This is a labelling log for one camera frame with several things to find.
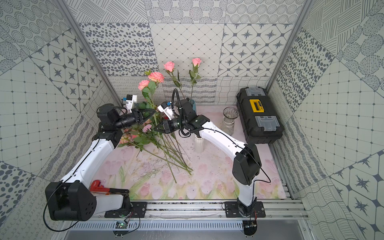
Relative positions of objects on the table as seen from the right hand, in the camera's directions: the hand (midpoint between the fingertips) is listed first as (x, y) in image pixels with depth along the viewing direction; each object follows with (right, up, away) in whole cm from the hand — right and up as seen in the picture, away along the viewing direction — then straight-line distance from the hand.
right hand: (157, 130), depth 72 cm
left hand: (+2, +8, -4) cm, 9 cm away
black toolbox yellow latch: (+58, +4, +16) cm, 61 cm away
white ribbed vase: (+21, -9, +13) cm, 27 cm away
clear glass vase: (+40, +9, +21) cm, 46 cm away
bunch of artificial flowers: (-14, -6, +26) cm, 30 cm away
